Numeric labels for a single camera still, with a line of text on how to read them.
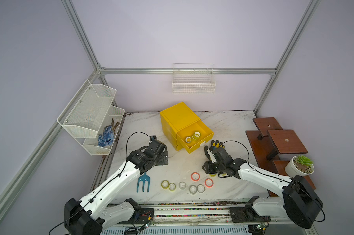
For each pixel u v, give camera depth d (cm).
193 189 82
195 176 87
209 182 84
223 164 65
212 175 86
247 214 65
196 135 86
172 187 83
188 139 84
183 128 82
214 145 98
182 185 84
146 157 54
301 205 41
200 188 82
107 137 87
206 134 85
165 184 84
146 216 73
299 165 67
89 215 38
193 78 95
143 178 86
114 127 93
